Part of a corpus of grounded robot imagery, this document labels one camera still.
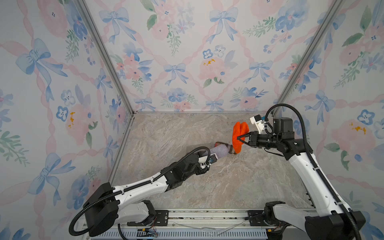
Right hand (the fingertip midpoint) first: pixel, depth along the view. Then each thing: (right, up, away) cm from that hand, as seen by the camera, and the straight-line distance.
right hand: (240, 137), depth 70 cm
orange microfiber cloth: (0, +4, 0) cm, 4 cm away
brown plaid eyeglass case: (-4, -5, +3) cm, 7 cm away
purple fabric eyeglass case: (-8, -7, +4) cm, 11 cm away
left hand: (-15, -9, +7) cm, 19 cm away
